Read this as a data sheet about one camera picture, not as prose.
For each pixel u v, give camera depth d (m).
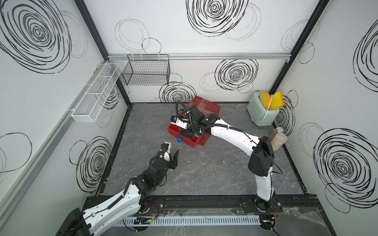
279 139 0.87
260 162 0.47
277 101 0.95
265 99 0.94
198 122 0.63
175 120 0.71
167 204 0.75
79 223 0.42
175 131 0.78
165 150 0.67
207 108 0.88
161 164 0.59
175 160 0.70
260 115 0.96
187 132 0.74
